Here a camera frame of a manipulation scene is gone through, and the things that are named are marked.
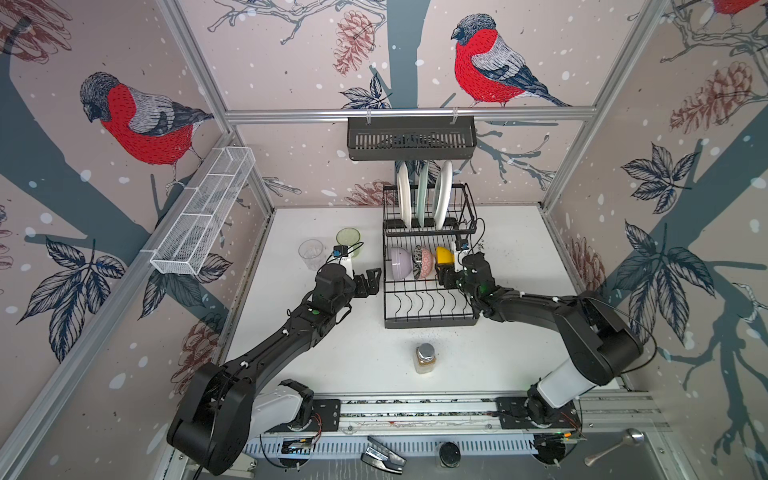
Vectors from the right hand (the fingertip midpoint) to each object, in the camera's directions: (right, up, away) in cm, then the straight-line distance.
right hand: (443, 266), depth 93 cm
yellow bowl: (0, +3, -2) cm, 4 cm away
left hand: (-23, 0, -10) cm, 25 cm away
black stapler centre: (-19, -40, -26) cm, 52 cm away
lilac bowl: (-14, +1, -2) cm, 14 cm away
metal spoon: (+40, -37, -24) cm, 60 cm away
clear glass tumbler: (-45, +4, +11) cm, 46 cm away
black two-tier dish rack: (-8, -11, 0) cm, 14 cm away
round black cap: (-4, -36, -32) cm, 48 cm away
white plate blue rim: (-3, +20, -17) cm, 27 cm away
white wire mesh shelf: (-68, +17, -14) cm, 71 cm away
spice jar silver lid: (-8, -21, -20) cm, 30 cm away
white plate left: (-13, +23, -15) cm, 31 cm away
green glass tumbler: (-31, +9, +10) cm, 34 cm away
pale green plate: (-8, +21, -16) cm, 28 cm away
